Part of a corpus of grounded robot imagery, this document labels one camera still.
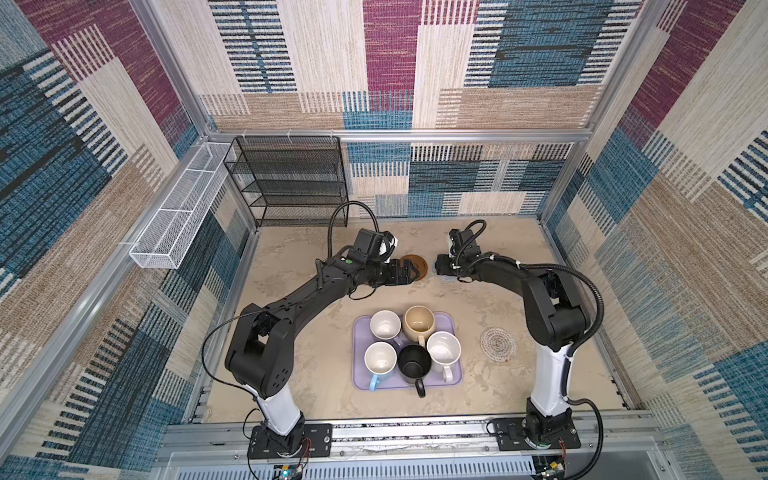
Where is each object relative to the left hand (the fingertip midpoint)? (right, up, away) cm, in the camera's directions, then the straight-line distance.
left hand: (409, 272), depth 85 cm
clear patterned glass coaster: (+26, -22, +4) cm, 34 cm away
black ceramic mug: (+1, -25, -1) cm, 25 cm away
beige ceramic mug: (+3, -16, +7) cm, 18 cm away
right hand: (+13, +1, +17) cm, 21 cm away
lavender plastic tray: (-14, -19, +4) cm, 24 cm away
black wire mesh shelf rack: (-41, +31, +26) cm, 58 cm away
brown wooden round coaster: (+5, +1, +20) cm, 21 cm away
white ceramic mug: (+10, -22, 0) cm, 24 cm away
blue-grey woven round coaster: (+14, -3, +16) cm, 22 cm away
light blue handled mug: (-8, -24, 0) cm, 26 cm away
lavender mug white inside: (-7, -16, +3) cm, 17 cm away
